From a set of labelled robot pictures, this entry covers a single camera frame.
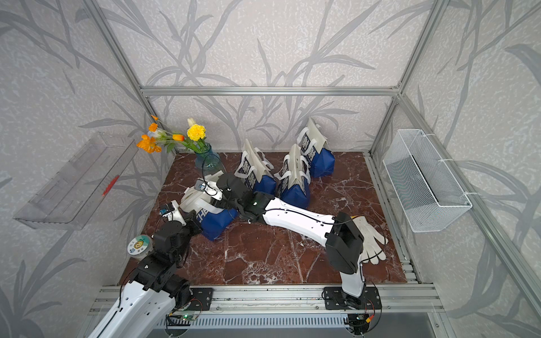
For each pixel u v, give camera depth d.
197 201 0.76
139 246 0.79
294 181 0.77
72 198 0.67
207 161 0.99
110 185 0.68
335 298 0.74
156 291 0.53
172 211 0.65
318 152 0.96
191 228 0.68
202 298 0.75
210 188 0.62
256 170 0.84
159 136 0.91
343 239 0.44
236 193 0.55
